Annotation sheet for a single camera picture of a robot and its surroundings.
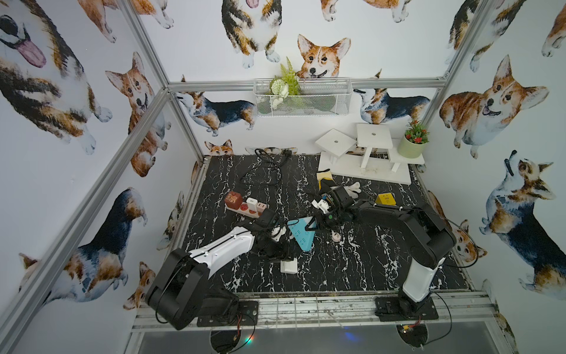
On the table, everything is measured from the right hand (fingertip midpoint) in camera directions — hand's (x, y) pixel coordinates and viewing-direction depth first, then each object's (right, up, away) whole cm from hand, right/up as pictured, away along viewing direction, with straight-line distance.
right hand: (307, 230), depth 87 cm
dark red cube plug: (-31, +11, +7) cm, 34 cm away
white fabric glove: (+23, +15, +19) cm, 33 cm away
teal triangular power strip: (-1, 0, -1) cm, 2 cm away
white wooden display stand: (+32, +31, +20) cm, 49 cm away
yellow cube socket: (+33, +12, +6) cm, 36 cm away
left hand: (-7, -8, -4) cm, 11 cm away
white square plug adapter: (-7, -12, -7) cm, 15 cm away
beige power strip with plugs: (-23, +8, +6) cm, 25 cm away
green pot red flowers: (+44, +35, +5) cm, 57 cm away
